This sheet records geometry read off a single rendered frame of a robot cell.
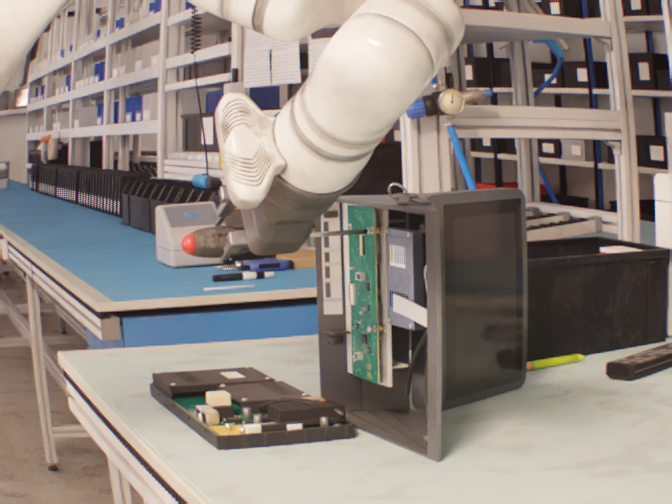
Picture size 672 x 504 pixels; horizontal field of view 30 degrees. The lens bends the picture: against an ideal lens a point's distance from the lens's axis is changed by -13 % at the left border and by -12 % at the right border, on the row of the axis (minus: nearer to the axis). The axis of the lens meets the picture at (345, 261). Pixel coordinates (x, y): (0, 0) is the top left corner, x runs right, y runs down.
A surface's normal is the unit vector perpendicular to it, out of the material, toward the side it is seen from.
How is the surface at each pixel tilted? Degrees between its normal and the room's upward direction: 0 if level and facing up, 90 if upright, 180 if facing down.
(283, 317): 90
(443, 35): 93
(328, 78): 120
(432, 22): 74
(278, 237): 132
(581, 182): 90
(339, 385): 90
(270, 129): 63
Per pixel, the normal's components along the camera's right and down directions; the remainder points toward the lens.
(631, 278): 0.36, 0.09
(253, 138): 0.40, -0.39
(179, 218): 0.15, -0.82
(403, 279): -0.91, 0.07
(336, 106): -0.59, 0.74
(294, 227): 0.32, 0.73
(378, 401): -0.14, 0.11
